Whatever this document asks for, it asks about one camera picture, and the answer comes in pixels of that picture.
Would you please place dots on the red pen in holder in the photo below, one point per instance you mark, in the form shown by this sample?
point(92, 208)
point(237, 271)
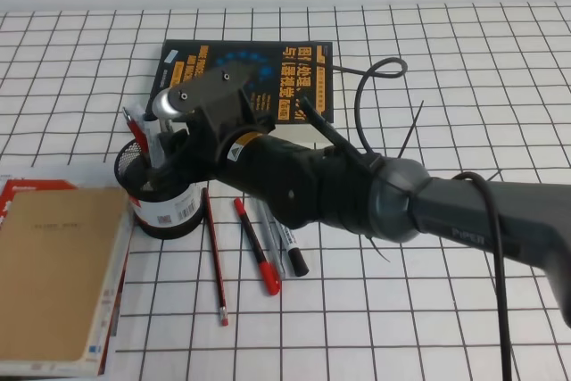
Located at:
point(139, 131)

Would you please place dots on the grey gel pen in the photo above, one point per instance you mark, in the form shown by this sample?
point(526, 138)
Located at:
point(271, 238)

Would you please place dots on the brown kraft notebook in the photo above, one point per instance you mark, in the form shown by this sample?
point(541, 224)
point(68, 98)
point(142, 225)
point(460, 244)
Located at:
point(56, 249)

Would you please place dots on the red cap marker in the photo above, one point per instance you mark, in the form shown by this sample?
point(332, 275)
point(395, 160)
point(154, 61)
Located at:
point(267, 270)

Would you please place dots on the white marker in holder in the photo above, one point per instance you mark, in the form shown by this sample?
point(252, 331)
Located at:
point(151, 128)

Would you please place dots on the black zip tie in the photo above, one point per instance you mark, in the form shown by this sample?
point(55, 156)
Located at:
point(408, 135)

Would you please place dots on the red and white book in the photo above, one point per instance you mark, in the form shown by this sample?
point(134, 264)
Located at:
point(92, 363)

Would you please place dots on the black cap white marker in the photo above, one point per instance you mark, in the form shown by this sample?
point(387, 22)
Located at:
point(293, 250)

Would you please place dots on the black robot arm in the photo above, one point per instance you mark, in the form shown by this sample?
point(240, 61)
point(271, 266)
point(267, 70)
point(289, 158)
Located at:
point(393, 199)

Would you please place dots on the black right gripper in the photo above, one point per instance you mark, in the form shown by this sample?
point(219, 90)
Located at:
point(240, 160)

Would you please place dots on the dark red pencil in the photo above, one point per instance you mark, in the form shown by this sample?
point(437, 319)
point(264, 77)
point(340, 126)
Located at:
point(223, 310)

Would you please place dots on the black textbook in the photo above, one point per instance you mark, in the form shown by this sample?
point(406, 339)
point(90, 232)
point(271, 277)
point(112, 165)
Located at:
point(285, 73)

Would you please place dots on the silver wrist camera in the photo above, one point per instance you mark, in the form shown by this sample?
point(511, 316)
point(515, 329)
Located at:
point(170, 104)

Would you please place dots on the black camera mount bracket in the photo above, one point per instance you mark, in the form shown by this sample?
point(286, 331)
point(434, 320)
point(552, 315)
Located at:
point(218, 99)

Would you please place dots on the black mesh pen holder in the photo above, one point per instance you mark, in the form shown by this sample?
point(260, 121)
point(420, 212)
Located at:
point(163, 212)

